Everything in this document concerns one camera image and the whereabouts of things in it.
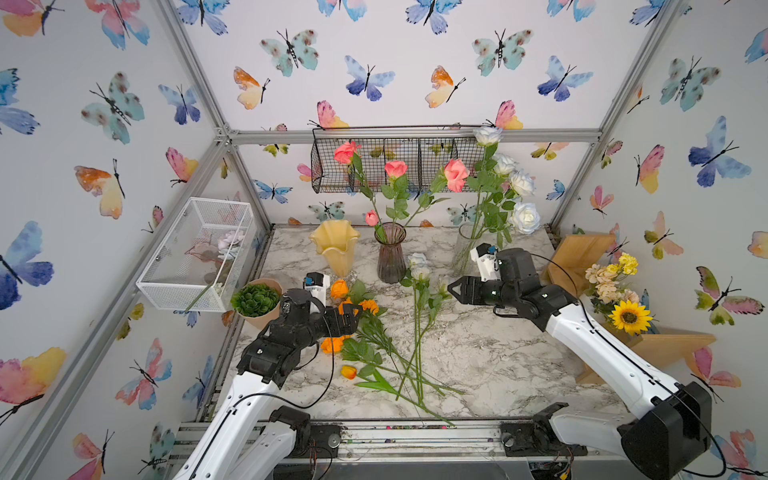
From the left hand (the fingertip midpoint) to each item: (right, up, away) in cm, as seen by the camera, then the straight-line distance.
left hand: (350, 306), depth 75 cm
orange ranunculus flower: (-7, -13, +11) cm, 19 cm away
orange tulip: (+7, -23, +7) cm, 25 cm away
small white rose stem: (+20, +8, +26) cm, 34 cm away
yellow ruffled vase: (-8, +18, +20) cm, 28 cm away
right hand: (+27, +4, +3) cm, 27 cm away
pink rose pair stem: (+12, +32, +14) cm, 37 cm away
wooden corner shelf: (+68, +14, +18) cm, 72 cm away
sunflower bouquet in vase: (+65, +2, +1) cm, 66 cm away
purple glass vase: (+10, +10, +21) cm, 26 cm away
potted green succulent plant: (-27, 0, +10) cm, 29 cm away
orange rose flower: (-7, +2, +23) cm, 25 cm away
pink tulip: (+5, +22, +6) cm, 23 cm away
